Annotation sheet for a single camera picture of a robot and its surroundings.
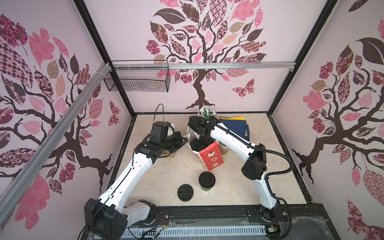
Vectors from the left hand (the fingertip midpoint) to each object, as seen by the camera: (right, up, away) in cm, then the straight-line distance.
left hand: (189, 142), depth 74 cm
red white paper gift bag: (+12, -8, +1) cm, 14 cm away
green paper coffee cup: (+9, -27, +6) cm, 29 cm away
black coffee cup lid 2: (-2, -28, +5) cm, 29 cm away
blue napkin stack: (+35, +8, +30) cm, 46 cm away
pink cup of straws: (+10, +17, +23) cm, 30 cm away
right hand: (+6, -4, +10) cm, 12 cm away
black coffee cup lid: (+9, -19, 0) cm, 21 cm away
